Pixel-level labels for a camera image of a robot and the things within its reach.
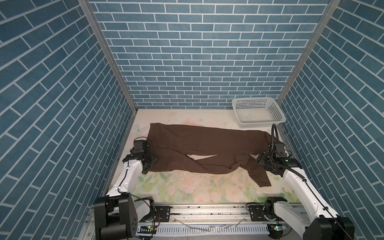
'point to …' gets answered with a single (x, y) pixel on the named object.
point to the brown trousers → (204, 149)
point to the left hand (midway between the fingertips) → (153, 161)
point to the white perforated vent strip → (210, 229)
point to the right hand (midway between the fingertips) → (261, 160)
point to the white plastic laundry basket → (257, 112)
